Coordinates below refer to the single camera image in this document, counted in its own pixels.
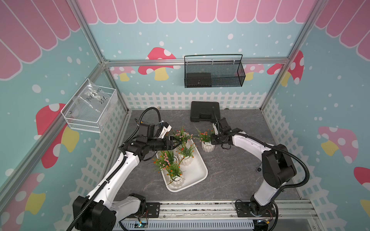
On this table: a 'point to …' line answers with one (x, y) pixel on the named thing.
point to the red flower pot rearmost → (205, 138)
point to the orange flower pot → (175, 173)
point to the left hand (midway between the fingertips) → (177, 145)
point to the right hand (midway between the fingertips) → (212, 139)
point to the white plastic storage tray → (182, 166)
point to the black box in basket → (198, 80)
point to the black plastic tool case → (202, 111)
